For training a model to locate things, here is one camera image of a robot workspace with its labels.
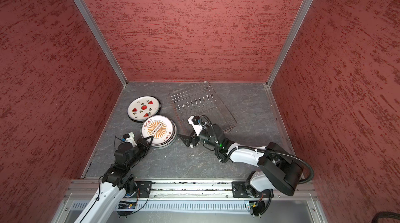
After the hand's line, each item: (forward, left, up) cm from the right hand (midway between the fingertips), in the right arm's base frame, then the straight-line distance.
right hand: (181, 131), depth 76 cm
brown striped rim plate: (+26, +30, -14) cm, 42 cm away
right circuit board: (-31, -35, -20) cm, 51 cm away
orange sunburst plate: (+8, +14, -9) cm, 18 cm away
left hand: (0, +16, -10) cm, 19 cm away
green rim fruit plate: (+2, +7, -13) cm, 15 cm away
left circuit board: (-28, +27, -19) cm, 43 cm away
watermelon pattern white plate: (+26, +30, -14) cm, 42 cm away
